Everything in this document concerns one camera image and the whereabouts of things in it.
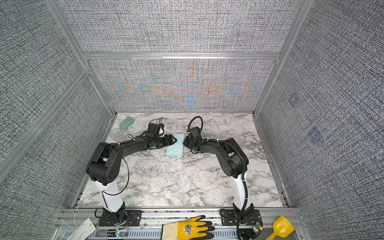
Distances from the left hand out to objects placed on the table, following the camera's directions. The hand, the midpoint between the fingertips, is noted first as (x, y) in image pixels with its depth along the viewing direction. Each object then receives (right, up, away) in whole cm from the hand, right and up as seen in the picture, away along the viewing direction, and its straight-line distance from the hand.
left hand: (173, 141), depth 97 cm
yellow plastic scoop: (+55, -38, -26) cm, 72 cm away
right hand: (+7, -1, +5) cm, 9 cm away
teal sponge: (-37, +12, +14) cm, 42 cm away
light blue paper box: (+3, -5, -1) cm, 5 cm away
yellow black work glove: (+12, -37, -29) cm, 48 cm away
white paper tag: (-37, -38, -28) cm, 60 cm away
